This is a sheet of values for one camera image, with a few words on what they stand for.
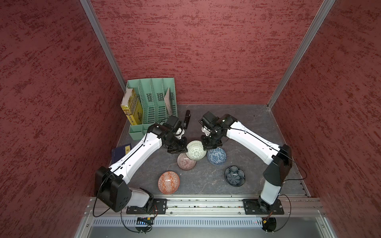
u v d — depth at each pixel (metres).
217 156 0.92
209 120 0.63
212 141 0.67
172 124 0.61
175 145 0.65
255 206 0.74
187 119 1.10
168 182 0.81
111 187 0.39
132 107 0.92
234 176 0.83
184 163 0.87
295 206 0.76
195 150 0.81
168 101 1.02
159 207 0.74
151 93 1.10
